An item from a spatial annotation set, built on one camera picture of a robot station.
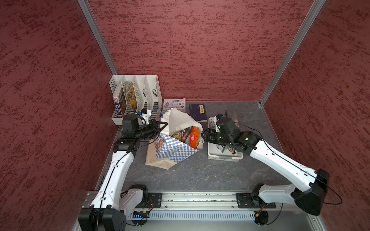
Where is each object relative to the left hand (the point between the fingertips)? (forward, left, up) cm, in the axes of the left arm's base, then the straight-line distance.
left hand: (167, 126), depth 72 cm
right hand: (-3, -20, -6) cm, 21 cm away
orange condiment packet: (0, -14, -10) cm, 18 cm away
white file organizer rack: (+45, +23, -16) cm, 53 cm away
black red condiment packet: (+3, -9, -13) cm, 16 cm away
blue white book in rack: (+26, +36, -8) cm, 46 cm away
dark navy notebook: (+33, -18, -27) cm, 46 cm away
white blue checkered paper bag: (-8, -7, -1) cm, 11 cm away
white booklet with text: (+41, -3, -26) cm, 48 cm away
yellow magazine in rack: (+32, +30, -12) cm, 46 cm away
